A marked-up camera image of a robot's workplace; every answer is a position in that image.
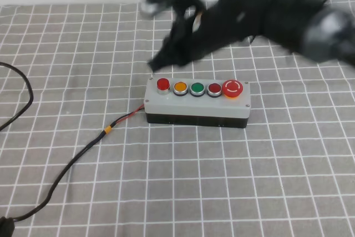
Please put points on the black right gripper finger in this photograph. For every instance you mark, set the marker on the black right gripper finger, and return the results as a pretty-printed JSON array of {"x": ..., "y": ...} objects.
[{"x": 174, "y": 51}]

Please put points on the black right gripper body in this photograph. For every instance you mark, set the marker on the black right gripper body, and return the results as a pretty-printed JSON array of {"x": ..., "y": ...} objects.
[{"x": 223, "y": 23}]

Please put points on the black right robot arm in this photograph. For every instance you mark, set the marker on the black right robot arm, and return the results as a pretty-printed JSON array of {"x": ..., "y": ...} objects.
[{"x": 312, "y": 28}]

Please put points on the red indicator light button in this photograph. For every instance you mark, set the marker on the red indicator light button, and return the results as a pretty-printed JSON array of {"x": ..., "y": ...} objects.
[{"x": 163, "y": 86}]

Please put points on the yellow push button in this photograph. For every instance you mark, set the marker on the yellow push button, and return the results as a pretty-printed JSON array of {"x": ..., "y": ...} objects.
[{"x": 180, "y": 88}]

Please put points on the green push button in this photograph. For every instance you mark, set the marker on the green push button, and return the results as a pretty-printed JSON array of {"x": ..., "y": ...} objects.
[{"x": 197, "y": 89}]

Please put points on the dark red push button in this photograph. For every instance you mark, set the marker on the dark red push button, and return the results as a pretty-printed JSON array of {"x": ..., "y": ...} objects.
[{"x": 214, "y": 90}]

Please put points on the red emergency stop button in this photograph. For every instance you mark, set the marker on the red emergency stop button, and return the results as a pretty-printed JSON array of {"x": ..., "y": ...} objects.
[{"x": 232, "y": 88}]

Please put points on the grey checked tablecloth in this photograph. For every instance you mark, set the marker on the grey checked tablecloth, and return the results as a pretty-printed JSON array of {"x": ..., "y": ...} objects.
[{"x": 289, "y": 173}]

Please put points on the black left gripper tip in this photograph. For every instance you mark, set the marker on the black left gripper tip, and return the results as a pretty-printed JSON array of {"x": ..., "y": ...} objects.
[{"x": 6, "y": 227}]

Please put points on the grey button switch box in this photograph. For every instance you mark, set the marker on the grey button switch box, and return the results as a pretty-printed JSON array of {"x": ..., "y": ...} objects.
[{"x": 198, "y": 111}]

